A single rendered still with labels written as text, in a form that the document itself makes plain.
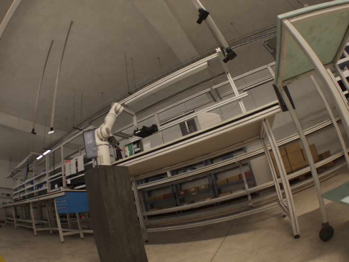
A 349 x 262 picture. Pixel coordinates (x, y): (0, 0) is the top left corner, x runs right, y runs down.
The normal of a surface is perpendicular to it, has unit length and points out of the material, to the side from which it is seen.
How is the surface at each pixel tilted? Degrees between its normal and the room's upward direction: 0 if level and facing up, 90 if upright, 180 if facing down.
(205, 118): 90
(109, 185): 90
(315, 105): 90
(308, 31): 180
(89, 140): 101
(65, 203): 90
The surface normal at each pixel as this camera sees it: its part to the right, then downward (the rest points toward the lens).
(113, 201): 0.78, -0.38
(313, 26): 0.22, 0.91
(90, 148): 0.01, -0.17
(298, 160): -0.44, -0.22
